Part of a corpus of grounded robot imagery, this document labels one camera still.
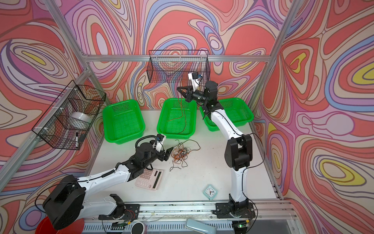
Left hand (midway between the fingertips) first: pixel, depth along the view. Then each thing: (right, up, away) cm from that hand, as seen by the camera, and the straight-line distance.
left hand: (169, 144), depth 83 cm
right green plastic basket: (+51, +23, +33) cm, 65 cm away
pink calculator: (-11, -20, 0) cm, 23 cm away
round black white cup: (-12, -35, -17) cm, 41 cm away
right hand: (+5, +30, -5) cm, 30 cm away
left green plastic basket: (-39, +14, +29) cm, 51 cm away
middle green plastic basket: (-3, +24, +36) cm, 44 cm away
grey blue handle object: (+17, -37, -16) cm, 43 cm away
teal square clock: (+23, -25, -4) cm, 35 cm away
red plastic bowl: (-49, -31, -22) cm, 62 cm away
